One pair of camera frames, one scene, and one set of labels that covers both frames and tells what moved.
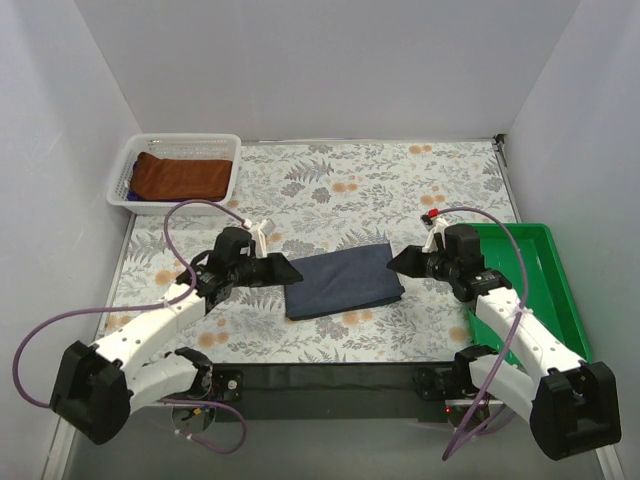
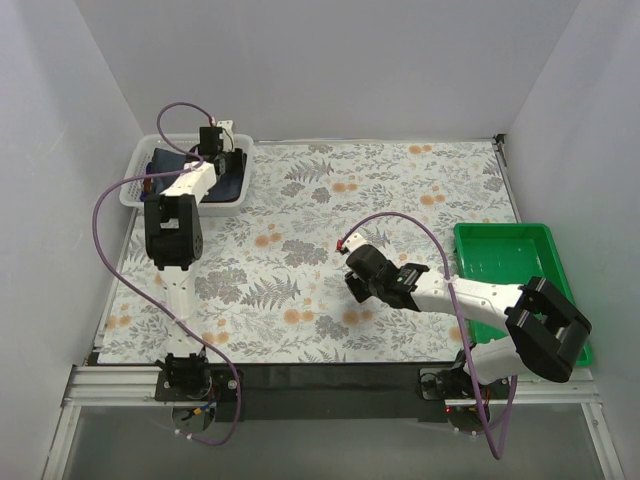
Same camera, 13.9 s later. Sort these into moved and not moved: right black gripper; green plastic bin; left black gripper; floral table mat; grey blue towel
Moved: right black gripper; grey blue towel; left black gripper
Not moved: floral table mat; green plastic bin
